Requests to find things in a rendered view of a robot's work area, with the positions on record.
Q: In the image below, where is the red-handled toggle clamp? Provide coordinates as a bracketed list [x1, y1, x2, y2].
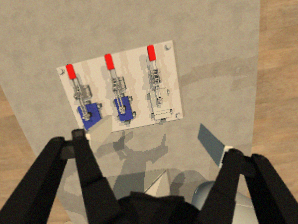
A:
[147, 45, 163, 105]

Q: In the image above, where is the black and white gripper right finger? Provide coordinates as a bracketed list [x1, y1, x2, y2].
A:
[194, 123, 298, 224]

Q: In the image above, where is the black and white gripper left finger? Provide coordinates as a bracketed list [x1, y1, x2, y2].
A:
[0, 115, 130, 224]

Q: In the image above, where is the grey toggle clamp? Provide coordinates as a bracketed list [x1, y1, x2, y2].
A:
[66, 64, 92, 121]

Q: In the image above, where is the toggle clamp with red handle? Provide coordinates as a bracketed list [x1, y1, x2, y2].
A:
[104, 54, 127, 114]

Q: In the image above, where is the blue rectangular block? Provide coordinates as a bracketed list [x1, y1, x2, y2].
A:
[114, 96, 134, 121]
[77, 102, 103, 130]

